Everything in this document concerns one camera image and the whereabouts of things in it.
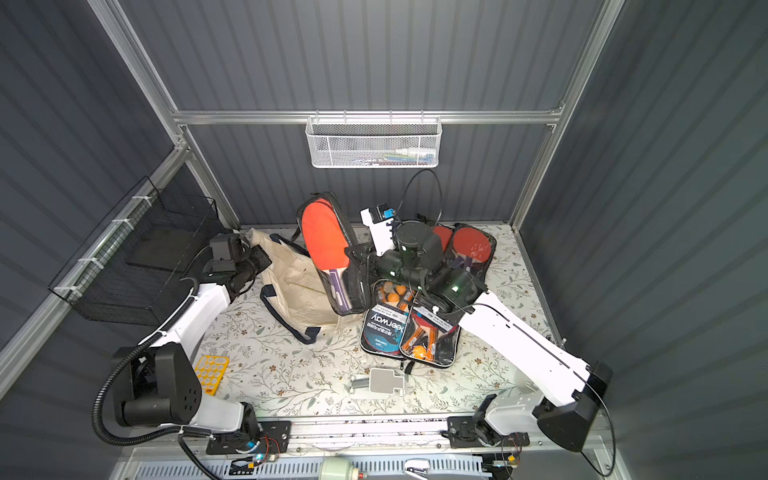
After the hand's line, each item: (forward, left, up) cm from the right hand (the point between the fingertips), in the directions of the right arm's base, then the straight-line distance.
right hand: (352, 248), depth 61 cm
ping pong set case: (-3, -19, -37) cm, 41 cm away
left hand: (+16, +29, -21) cm, 39 cm away
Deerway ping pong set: (+3, -5, -38) cm, 38 cm away
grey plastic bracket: (-16, -5, -35) cm, 39 cm away
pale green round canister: (-35, +3, -32) cm, 47 cm away
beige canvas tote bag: (+13, +26, -39) cm, 48 cm away
